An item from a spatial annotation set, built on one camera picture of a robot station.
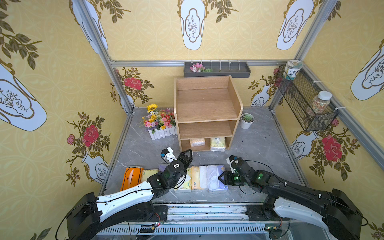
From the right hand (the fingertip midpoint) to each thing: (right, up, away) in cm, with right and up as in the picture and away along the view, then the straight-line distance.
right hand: (221, 176), depth 82 cm
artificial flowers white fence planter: (-36, +29, +11) cm, 47 cm away
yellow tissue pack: (-19, -3, -4) cm, 19 cm away
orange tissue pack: (-47, +1, -3) cm, 47 cm away
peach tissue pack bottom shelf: (-13, +17, +13) cm, 25 cm away
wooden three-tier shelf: (-8, +36, -6) cm, 38 cm away
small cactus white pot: (+21, +31, +21) cm, 43 cm away
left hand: (-19, +14, -4) cm, 24 cm away
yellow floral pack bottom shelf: (0, +16, +10) cm, 19 cm away
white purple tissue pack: (-4, -2, -5) cm, 7 cm away
